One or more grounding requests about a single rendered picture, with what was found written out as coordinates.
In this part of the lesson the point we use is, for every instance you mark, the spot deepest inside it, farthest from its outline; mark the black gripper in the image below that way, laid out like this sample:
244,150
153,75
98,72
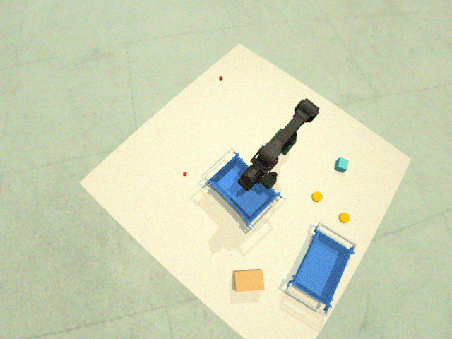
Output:
245,186

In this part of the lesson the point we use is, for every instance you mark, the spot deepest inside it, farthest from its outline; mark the small light blue cube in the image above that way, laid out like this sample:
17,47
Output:
341,164

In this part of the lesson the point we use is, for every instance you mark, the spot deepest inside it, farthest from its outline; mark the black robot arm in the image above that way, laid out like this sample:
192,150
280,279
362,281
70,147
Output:
305,111

